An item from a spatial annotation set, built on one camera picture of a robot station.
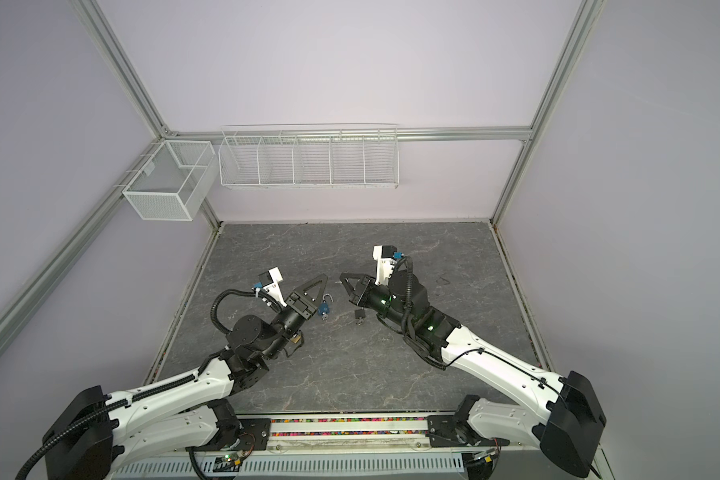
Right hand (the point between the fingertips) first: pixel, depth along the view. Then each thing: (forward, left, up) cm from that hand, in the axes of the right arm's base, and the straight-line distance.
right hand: (338, 280), depth 68 cm
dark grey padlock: (+7, -3, -30) cm, 31 cm away
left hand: (-1, +2, +1) cm, 2 cm away
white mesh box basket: (+42, +59, -4) cm, 73 cm away
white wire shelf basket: (+50, +14, +1) cm, 52 cm away
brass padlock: (-12, +8, -4) cm, 16 cm away
